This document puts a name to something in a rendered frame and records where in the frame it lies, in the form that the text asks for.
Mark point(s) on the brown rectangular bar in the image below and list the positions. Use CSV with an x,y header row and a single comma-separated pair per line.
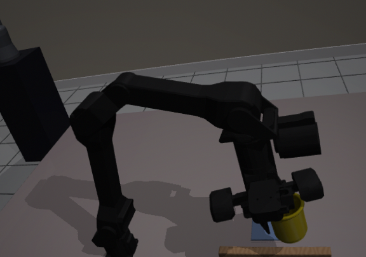
x,y
241,251

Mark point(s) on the olive yellow cup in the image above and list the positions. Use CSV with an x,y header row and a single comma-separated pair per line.
x,y
292,227

